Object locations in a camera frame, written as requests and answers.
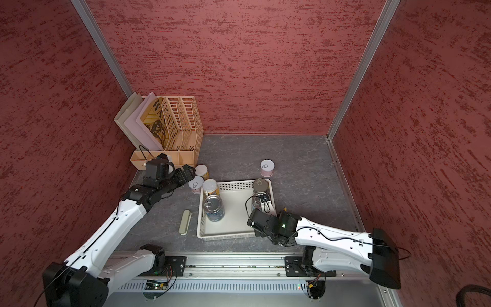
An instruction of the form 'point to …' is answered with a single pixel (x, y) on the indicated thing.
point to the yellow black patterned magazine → (155, 120)
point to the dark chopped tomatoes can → (261, 185)
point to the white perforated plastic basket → (236, 197)
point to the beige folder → (120, 119)
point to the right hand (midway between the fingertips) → (268, 224)
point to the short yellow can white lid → (201, 170)
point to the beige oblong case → (185, 222)
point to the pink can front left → (195, 185)
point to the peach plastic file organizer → (185, 132)
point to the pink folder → (135, 125)
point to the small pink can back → (266, 168)
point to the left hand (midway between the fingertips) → (187, 177)
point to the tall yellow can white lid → (210, 186)
